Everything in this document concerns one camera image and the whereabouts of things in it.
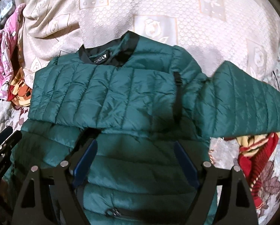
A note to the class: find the grey plastic bag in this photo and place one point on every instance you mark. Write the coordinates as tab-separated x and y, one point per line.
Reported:
7	8

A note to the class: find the orange yellow red cartoon garment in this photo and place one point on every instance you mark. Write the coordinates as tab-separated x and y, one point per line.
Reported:
19	93

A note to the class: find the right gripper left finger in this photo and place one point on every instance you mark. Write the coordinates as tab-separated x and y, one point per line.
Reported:
43	190

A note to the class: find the beige patterned bedspread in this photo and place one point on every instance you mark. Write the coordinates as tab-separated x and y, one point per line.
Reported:
244	32

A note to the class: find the pink penguin print garment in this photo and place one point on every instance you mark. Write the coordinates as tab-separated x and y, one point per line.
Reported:
8	42

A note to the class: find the dark green quilted puffer jacket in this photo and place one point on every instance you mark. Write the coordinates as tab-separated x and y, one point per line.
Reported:
137	97

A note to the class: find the red yellow striped knit garment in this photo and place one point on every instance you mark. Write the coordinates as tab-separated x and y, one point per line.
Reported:
254	154

